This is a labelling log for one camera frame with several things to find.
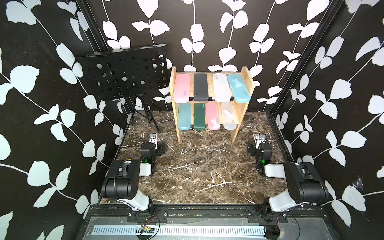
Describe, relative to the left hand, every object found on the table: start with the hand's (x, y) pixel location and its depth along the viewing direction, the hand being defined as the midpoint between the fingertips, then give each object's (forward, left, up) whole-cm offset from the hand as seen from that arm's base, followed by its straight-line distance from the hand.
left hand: (156, 139), depth 94 cm
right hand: (-4, -66, 0) cm, 66 cm away
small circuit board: (-47, +1, -7) cm, 47 cm away
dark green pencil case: (+6, -28, +14) cm, 32 cm away
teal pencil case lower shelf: (+7, -19, +13) cm, 24 cm away
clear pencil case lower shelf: (+1, -46, +14) cm, 48 cm away
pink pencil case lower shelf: (+3, -36, +15) cm, 39 cm away
